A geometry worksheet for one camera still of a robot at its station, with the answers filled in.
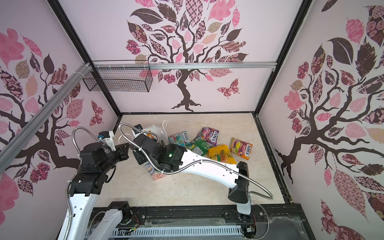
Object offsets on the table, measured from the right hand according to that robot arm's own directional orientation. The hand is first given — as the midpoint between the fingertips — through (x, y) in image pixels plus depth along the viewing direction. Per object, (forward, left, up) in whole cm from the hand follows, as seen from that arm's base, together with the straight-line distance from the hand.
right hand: (139, 143), depth 63 cm
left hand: (+3, +7, -7) cm, 10 cm away
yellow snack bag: (+10, -41, -28) cm, 50 cm away
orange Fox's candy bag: (+14, -54, -29) cm, 63 cm away
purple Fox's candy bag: (+26, -34, -30) cm, 53 cm away
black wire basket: (+52, +24, +2) cm, 57 cm away
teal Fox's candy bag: (+22, -15, -29) cm, 40 cm away
